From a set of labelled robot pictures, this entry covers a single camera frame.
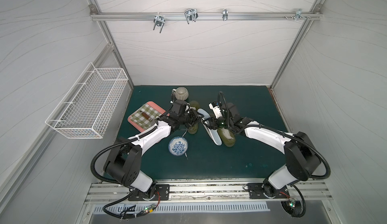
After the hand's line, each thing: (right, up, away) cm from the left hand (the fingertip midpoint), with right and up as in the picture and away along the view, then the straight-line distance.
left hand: (204, 117), depth 82 cm
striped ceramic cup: (-17, +15, +31) cm, 38 cm away
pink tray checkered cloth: (-41, -3, +19) cm, 45 cm away
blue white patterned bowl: (-16, -18, +6) cm, 25 cm away
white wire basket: (-56, +5, -14) cm, 58 cm away
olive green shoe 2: (+14, -13, +8) cm, 21 cm away
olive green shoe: (-6, -8, +8) cm, 13 cm away
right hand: (+1, -2, +3) cm, 4 cm away
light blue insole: (+5, -8, -4) cm, 10 cm away
